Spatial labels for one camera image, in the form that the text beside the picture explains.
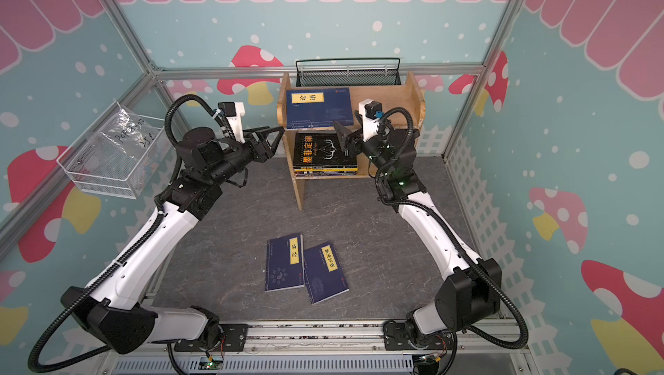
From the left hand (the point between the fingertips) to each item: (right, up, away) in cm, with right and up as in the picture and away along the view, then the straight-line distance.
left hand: (278, 134), depth 65 cm
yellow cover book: (+19, -8, +18) cm, 27 cm away
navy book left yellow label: (-3, -41, +22) cm, 47 cm away
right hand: (+17, +5, +1) cm, 18 cm away
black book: (+9, -1, +20) cm, 22 cm away
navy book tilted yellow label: (+10, -43, +22) cm, 49 cm away
